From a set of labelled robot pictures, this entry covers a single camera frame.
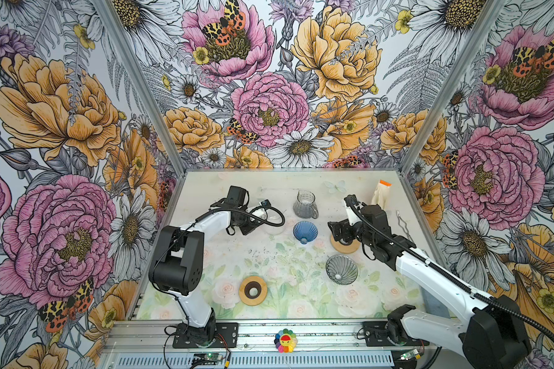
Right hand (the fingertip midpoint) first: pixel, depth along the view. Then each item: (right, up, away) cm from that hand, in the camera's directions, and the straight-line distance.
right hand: (341, 226), depth 84 cm
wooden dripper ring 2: (-32, -23, 0) cm, 39 cm away
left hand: (-33, -2, +11) cm, 35 cm away
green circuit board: (-43, -38, -13) cm, 59 cm away
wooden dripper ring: (+6, -10, +8) cm, 14 cm away
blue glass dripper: (-12, -4, +11) cm, 16 cm away
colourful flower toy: (-20, -33, -12) cm, 41 cm away
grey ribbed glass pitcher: (-12, +6, +15) cm, 20 cm away
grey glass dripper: (+1, -16, +1) cm, 16 cm away
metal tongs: (+32, -2, +18) cm, 37 cm away
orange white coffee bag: (+22, +11, +19) cm, 31 cm away
